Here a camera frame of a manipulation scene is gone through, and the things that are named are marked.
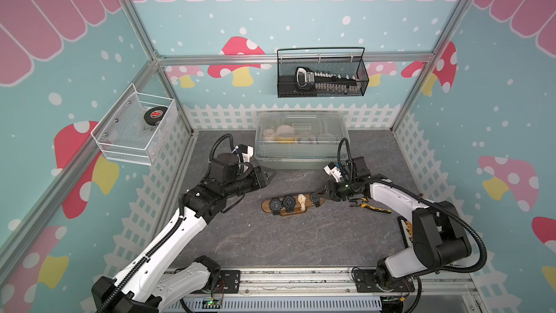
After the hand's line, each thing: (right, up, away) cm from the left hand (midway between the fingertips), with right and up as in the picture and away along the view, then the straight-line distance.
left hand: (273, 178), depth 70 cm
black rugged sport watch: (0, -12, +13) cm, 18 cm away
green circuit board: (-22, -42, +1) cm, 47 cm away
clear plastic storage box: (+10, +14, +24) cm, 30 cm away
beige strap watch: (+10, -10, +15) cm, 20 cm away
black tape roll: (-44, +22, +9) cm, 50 cm away
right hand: (+17, -8, +14) cm, 23 cm away
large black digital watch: (+5, -11, +13) cm, 18 cm away
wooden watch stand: (+14, -12, +15) cm, 24 cm away
